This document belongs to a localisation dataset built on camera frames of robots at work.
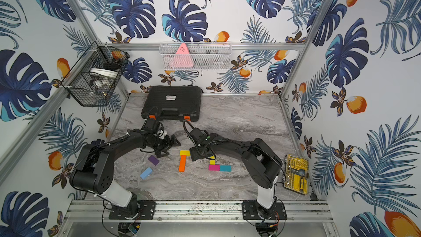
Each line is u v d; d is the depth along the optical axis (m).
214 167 0.88
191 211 0.76
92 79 0.84
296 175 0.82
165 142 0.82
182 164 0.89
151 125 0.76
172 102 1.09
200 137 0.70
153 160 0.91
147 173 0.85
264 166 0.47
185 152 0.93
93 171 0.46
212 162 0.88
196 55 0.93
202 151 0.63
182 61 0.90
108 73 0.81
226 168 0.88
